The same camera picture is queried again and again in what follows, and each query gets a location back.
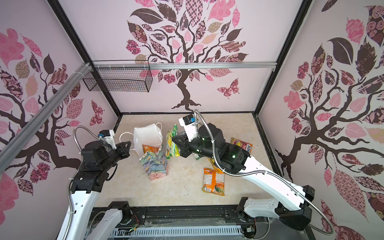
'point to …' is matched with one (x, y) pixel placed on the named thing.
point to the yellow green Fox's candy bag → (171, 149)
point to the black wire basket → (119, 80)
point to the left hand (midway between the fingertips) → (132, 145)
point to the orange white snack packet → (213, 182)
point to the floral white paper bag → (154, 163)
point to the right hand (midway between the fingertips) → (173, 137)
